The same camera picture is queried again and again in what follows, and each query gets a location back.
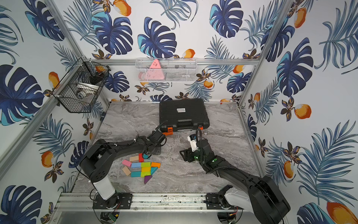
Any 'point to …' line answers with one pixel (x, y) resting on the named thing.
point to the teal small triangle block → (153, 169)
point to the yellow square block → (146, 169)
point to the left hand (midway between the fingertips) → (156, 148)
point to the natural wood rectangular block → (134, 158)
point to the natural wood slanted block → (126, 170)
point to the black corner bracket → (103, 116)
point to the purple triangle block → (147, 178)
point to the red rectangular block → (141, 159)
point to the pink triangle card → (154, 72)
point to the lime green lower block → (143, 174)
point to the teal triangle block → (145, 156)
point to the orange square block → (155, 164)
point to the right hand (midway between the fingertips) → (185, 149)
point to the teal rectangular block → (135, 174)
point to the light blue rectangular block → (136, 164)
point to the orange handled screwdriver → (169, 132)
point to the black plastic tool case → (184, 114)
